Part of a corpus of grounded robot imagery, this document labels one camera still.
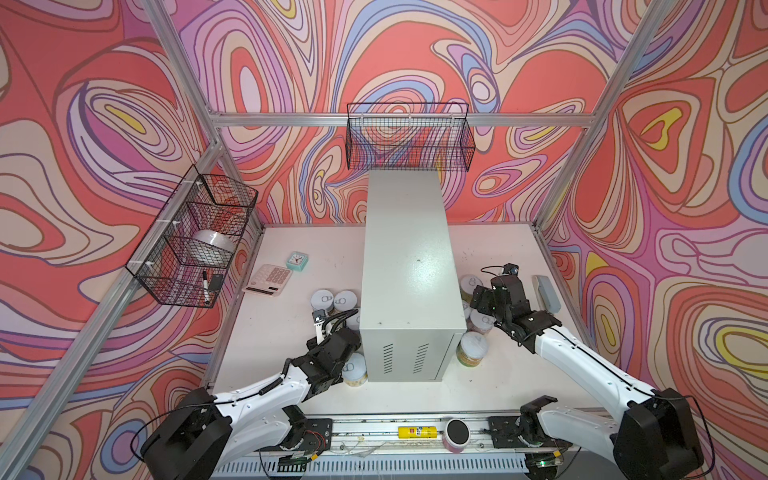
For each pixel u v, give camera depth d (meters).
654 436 0.39
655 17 0.70
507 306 0.63
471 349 0.80
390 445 0.73
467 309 0.78
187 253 0.72
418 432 0.72
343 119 0.86
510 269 0.75
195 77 0.80
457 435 0.70
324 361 0.65
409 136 0.96
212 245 0.71
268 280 1.01
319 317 0.74
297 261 1.05
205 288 0.72
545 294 0.94
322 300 0.91
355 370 0.78
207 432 0.41
